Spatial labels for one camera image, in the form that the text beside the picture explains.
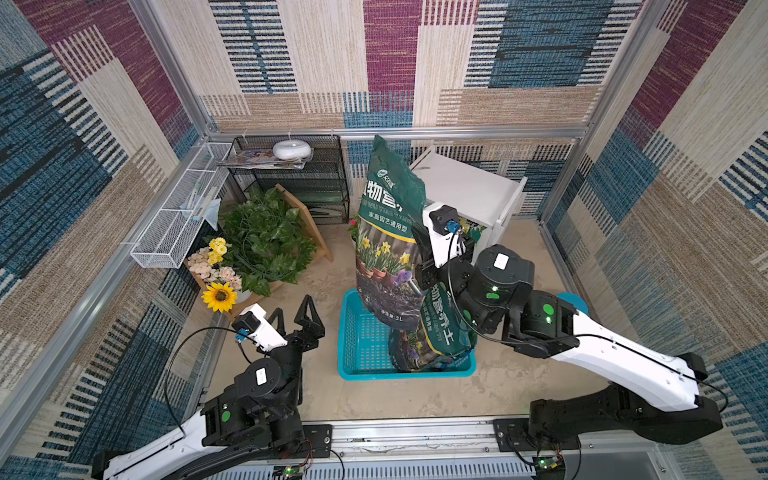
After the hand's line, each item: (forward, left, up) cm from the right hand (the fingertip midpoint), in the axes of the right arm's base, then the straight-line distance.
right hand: (419, 227), depth 53 cm
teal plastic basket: (-3, +13, -49) cm, 51 cm away
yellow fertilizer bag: (+23, -19, -27) cm, 40 cm away
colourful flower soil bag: (-11, -4, -33) cm, 36 cm away
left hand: (-5, +24, -17) cm, 30 cm away
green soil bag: (-8, -7, -26) cm, 28 cm away
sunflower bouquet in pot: (+4, +46, -22) cm, 51 cm away
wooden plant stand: (+28, +28, -38) cm, 55 cm away
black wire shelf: (+40, +28, -15) cm, 51 cm away
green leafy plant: (+19, +39, -25) cm, 50 cm away
